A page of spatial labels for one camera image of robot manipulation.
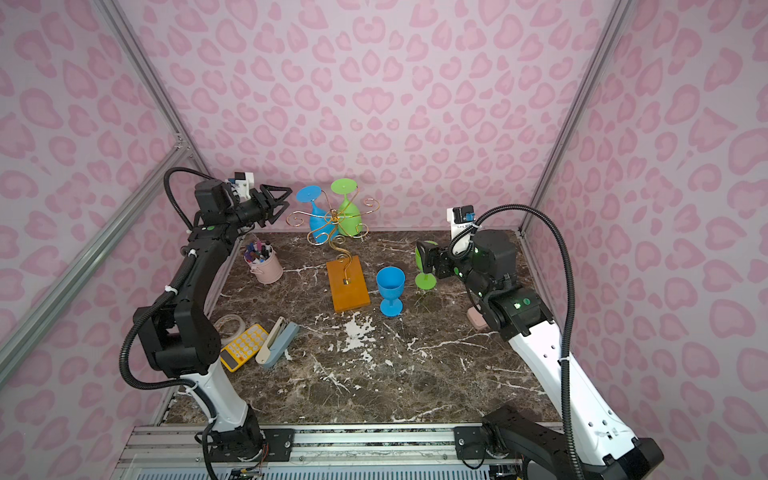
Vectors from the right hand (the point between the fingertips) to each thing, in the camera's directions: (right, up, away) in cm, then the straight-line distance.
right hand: (434, 240), depth 67 cm
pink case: (+16, -23, +25) cm, 38 cm away
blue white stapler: (-43, -29, +21) cm, 56 cm away
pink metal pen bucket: (-51, -6, +31) cm, 60 cm away
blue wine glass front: (-10, -12, +21) cm, 26 cm away
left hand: (-36, +13, +14) cm, 41 cm away
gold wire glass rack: (-25, +7, +14) cm, 29 cm away
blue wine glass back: (-31, +6, +25) cm, 40 cm away
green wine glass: (+1, -12, +38) cm, 40 cm away
